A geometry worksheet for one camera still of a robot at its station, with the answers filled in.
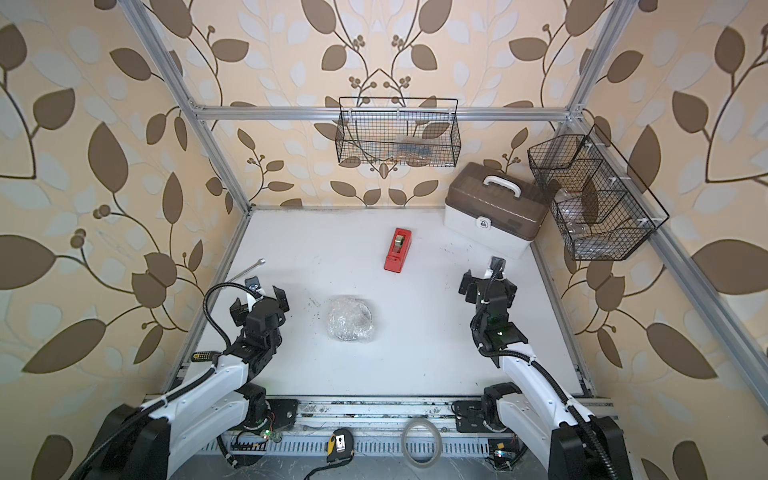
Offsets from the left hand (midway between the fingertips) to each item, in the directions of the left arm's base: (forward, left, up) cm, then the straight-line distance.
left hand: (252, 292), depth 83 cm
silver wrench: (+19, +8, -12) cm, 24 cm away
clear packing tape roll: (-30, -48, -9) cm, 58 cm away
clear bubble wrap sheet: (-5, -27, -6) cm, 28 cm away
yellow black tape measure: (-35, -28, -9) cm, 46 cm away
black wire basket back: (+46, -39, +23) cm, 65 cm away
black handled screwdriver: (-14, +13, -11) cm, 22 cm away
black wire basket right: (+12, -92, +23) cm, 96 cm away
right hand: (+4, -66, +3) cm, 66 cm away
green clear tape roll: (+23, -42, -4) cm, 48 cm away
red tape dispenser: (+21, -41, -7) cm, 47 cm away
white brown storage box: (+26, -72, +9) cm, 77 cm away
